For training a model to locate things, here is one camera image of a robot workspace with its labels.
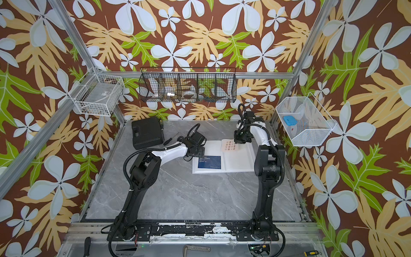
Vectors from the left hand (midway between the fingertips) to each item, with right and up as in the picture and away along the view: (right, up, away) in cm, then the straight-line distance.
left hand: (198, 150), depth 103 cm
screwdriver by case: (-27, +15, +12) cm, 33 cm away
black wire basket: (-8, +41, -5) cm, 42 cm away
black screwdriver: (-21, +6, +5) cm, 23 cm away
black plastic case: (-36, +12, +5) cm, 38 cm away
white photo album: (+26, -6, -5) cm, 27 cm away
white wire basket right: (+57, +18, -19) cm, 63 cm away
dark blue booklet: (+7, -6, -9) cm, 13 cm away
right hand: (+24, +7, -3) cm, 25 cm away
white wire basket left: (-53, +32, -17) cm, 64 cm away
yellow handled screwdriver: (+51, -42, -34) cm, 74 cm away
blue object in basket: (+51, +18, -17) cm, 56 cm away
